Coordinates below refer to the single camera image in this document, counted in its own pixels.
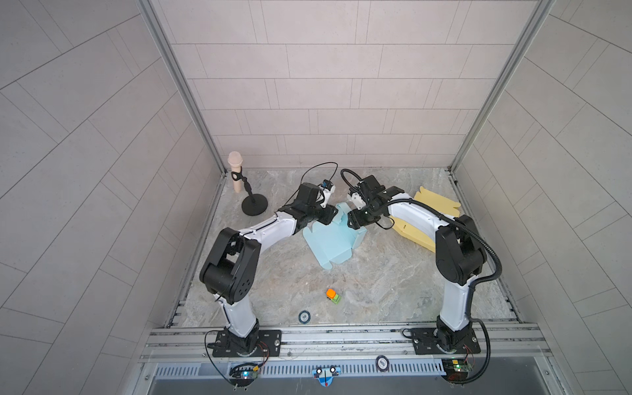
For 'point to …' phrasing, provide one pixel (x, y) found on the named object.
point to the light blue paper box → (332, 243)
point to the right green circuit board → (457, 369)
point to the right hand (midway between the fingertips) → (352, 221)
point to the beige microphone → (235, 160)
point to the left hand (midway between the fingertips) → (339, 205)
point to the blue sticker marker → (326, 375)
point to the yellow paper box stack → (433, 202)
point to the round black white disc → (383, 363)
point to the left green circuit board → (242, 377)
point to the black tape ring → (304, 317)
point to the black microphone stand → (254, 204)
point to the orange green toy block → (331, 294)
